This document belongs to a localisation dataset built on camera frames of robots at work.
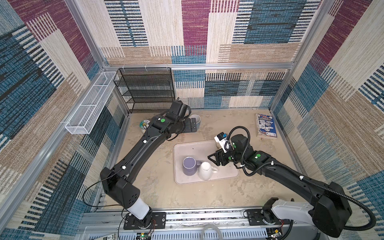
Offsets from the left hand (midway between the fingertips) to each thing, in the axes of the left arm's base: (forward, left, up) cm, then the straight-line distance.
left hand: (189, 123), depth 77 cm
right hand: (-13, -13, -12) cm, 22 cm away
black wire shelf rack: (+39, +31, -9) cm, 51 cm away
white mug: (-18, -8, -18) cm, 26 cm away
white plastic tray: (0, -7, -28) cm, 29 cm away
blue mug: (+18, -6, -18) cm, 26 cm away
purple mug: (-14, 0, -20) cm, 24 cm away
